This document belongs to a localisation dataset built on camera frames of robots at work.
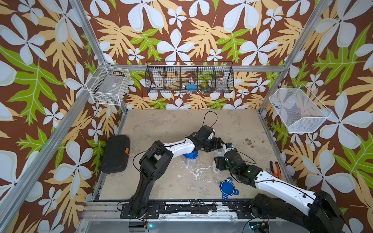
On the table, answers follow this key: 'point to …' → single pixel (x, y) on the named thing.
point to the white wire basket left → (108, 84)
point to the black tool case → (115, 154)
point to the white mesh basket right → (302, 112)
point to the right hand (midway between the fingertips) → (217, 158)
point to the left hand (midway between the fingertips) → (223, 145)
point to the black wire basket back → (189, 76)
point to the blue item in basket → (191, 88)
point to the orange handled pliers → (278, 174)
